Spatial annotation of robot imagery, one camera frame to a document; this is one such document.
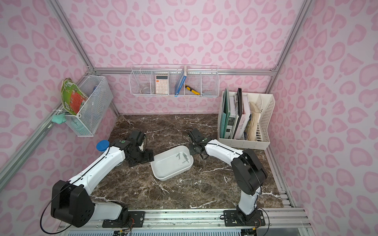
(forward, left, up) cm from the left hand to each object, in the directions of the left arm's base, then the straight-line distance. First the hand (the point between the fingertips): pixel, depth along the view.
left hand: (147, 157), depth 84 cm
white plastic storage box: (+2, -11, -11) cm, 15 cm away
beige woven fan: (+23, -64, +11) cm, 69 cm away
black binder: (+21, -53, +18) cm, 60 cm away
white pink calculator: (+42, -6, +20) cm, 46 cm away
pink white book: (+16, -55, +17) cm, 60 cm away
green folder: (+15, -43, +17) cm, 49 cm away
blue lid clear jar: (+3, +22, +9) cm, 24 cm away
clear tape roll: (+39, +4, +17) cm, 43 cm away
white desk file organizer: (+35, -75, +9) cm, 84 cm away
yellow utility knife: (+40, -27, +15) cm, 51 cm away
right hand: (+8, -26, -4) cm, 28 cm away
